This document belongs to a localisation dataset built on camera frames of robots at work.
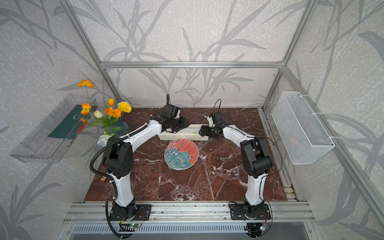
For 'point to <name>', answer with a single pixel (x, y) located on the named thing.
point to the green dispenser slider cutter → (195, 133)
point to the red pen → (82, 127)
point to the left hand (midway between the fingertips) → (187, 123)
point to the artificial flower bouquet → (107, 121)
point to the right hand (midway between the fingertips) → (203, 131)
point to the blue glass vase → (119, 129)
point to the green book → (69, 126)
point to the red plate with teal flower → (181, 154)
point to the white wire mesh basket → (303, 139)
